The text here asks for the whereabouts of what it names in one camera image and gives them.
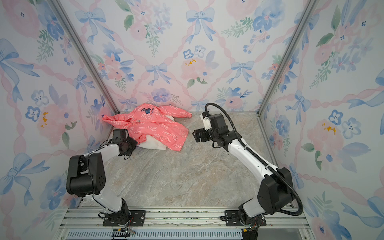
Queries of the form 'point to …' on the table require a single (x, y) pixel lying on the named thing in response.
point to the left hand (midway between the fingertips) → (136, 142)
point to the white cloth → (151, 143)
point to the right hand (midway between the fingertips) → (200, 130)
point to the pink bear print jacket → (158, 122)
